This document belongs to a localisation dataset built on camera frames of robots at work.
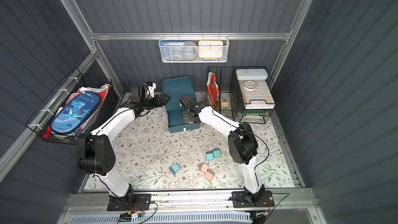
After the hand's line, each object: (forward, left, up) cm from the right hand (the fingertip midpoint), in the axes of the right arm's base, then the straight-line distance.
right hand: (193, 114), depth 92 cm
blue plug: (-28, +10, -11) cm, 32 cm away
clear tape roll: (+18, -35, +7) cm, 40 cm away
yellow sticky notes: (+18, -21, -12) cm, 30 cm away
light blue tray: (-29, -26, -11) cm, 40 cm away
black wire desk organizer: (+31, -20, -6) cm, 38 cm away
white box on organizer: (+25, -37, +10) cm, 46 cm away
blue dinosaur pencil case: (-16, +48, +22) cm, 56 cm away
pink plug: (-28, -6, -11) cm, 31 cm away
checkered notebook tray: (+9, -38, +7) cm, 39 cm away
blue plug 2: (-20, -10, -12) cm, 26 cm away
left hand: (+5, +15, +8) cm, 17 cm away
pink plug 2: (-31, -9, -12) cm, 34 cm away
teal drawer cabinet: (+13, +12, +9) cm, 20 cm away
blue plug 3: (-19, -14, -11) cm, 26 cm away
